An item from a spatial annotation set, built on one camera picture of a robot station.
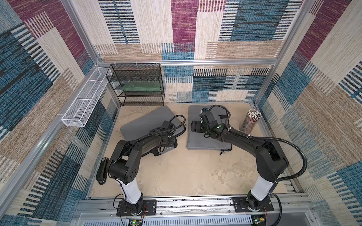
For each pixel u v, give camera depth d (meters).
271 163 0.47
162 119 1.12
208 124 0.69
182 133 1.01
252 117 0.89
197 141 0.98
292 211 0.73
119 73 1.01
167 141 0.82
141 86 0.94
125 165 0.47
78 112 0.92
